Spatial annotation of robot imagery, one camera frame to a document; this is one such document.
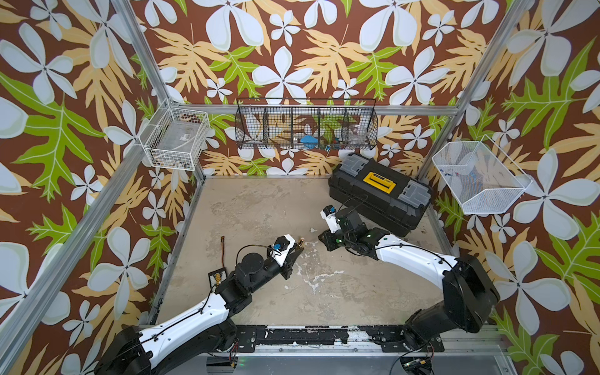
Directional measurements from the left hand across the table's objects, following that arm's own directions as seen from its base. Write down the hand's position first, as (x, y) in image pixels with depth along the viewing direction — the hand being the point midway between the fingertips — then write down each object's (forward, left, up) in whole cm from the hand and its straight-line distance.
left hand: (300, 243), depth 74 cm
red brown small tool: (+13, +33, -21) cm, 41 cm away
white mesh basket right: (+24, -65, +7) cm, 70 cm away
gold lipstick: (-1, 0, +3) cm, 4 cm away
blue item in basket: (+42, -4, +8) cm, 43 cm away
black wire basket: (+52, -3, +10) cm, 53 cm away
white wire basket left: (+37, +47, +13) cm, 61 cm away
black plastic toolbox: (+24, -32, -4) cm, 40 cm away
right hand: (+8, -7, -9) cm, 14 cm away
